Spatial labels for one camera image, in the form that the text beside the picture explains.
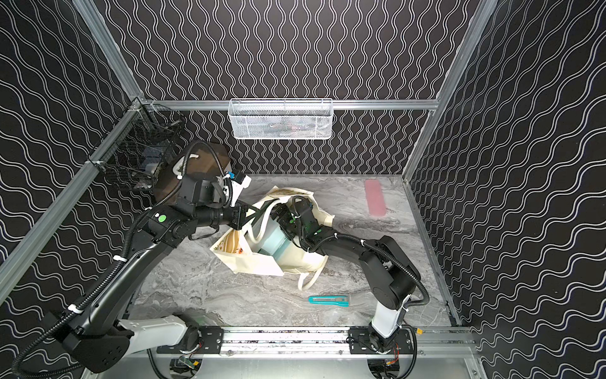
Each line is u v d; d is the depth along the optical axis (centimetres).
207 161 110
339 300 82
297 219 67
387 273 47
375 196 110
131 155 92
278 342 76
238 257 84
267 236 81
